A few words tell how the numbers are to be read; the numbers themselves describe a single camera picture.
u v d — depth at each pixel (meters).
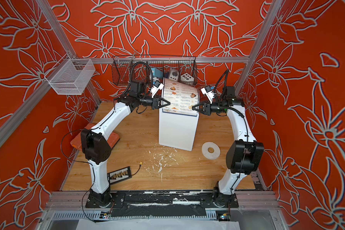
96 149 0.52
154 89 0.71
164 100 0.74
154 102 0.70
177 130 0.81
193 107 0.74
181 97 0.75
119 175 0.80
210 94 0.70
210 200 0.73
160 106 0.75
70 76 0.92
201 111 0.74
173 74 0.91
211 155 0.89
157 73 0.85
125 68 0.96
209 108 0.68
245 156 0.47
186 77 0.94
